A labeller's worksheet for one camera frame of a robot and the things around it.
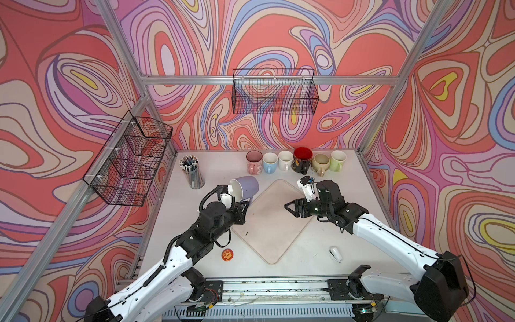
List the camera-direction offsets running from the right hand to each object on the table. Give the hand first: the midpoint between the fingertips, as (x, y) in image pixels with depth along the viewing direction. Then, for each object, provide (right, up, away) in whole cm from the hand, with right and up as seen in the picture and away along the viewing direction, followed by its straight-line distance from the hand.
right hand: (292, 209), depth 79 cm
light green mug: (+28, +21, +25) cm, 43 cm away
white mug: (0, +21, +25) cm, 33 cm away
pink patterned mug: (-16, +20, +22) cm, 34 cm away
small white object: (+18, -19, +1) cm, 26 cm away
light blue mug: (-8, +21, +27) cm, 35 cm away
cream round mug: (+19, +19, +25) cm, 37 cm away
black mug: (+9, +21, +24) cm, 33 cm away
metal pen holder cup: (-46, +18, +12) cm, 51 cm away
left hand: (-17, +4, -6) cm, 18 cm away
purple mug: (-19, +9, -4) cm, 21 cm away
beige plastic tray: (-9, -10, +11) cm, 17 cm away
